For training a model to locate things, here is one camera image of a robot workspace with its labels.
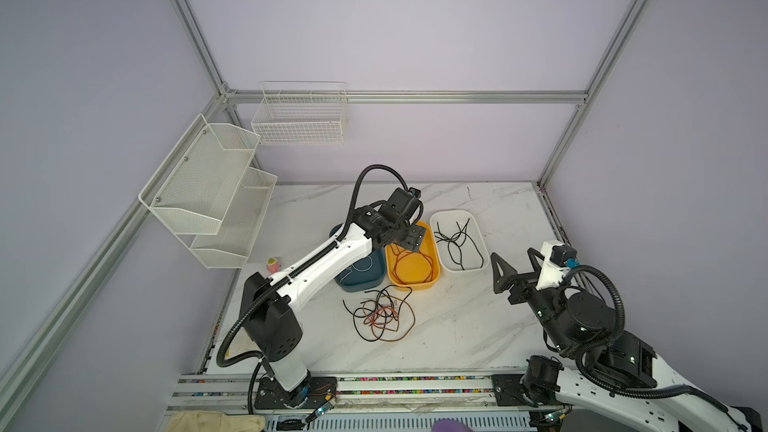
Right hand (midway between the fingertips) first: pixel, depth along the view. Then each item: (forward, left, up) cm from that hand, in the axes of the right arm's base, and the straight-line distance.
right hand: (506, 253), depth 62 cm
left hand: (+13, +21, -11) cm, 27 cm away
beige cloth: (-28, +67, -30) cm, 78 cm away
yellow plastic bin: (+13, +19, -33) cm, 40 cm away
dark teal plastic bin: (+12, +34, -32) cm, 48 cm away
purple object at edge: (-27, +11, -34) cm, 45 cm away
